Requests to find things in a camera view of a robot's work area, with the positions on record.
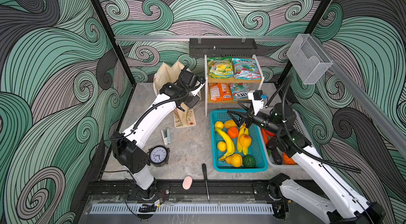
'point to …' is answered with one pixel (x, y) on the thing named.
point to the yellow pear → (235, 160)
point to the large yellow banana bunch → (231, 143)
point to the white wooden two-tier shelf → (208, 81)
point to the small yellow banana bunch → (242, 131)
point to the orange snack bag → (220, 92)
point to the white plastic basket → (267, 151)
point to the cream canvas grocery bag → (166, 74)
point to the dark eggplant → (277, 157)
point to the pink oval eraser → (187, 182)
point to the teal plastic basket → (257, 148)
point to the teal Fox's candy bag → (240, 91)
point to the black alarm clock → (158, 156)
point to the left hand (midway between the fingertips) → (192, 95)
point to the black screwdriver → (204, 169)
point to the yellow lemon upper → (219, 124)
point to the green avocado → (249, 161)
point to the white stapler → (166, 136)
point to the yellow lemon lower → (222, 146)
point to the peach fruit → (245, 140)
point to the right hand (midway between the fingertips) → (234, 107)
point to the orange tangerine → (233, 132)
